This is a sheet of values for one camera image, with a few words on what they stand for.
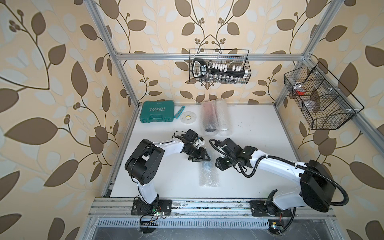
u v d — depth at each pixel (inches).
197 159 31.8
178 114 45.3
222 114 41.3
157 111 43.9
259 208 28.5
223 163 29.0
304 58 35.7
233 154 25.2
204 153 32.1
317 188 16.3
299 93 32.3
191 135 30.4
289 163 18.8
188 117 44.3
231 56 35.8
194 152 31.0
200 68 33.3
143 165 18.9
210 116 40.0
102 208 29.8
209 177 31.0
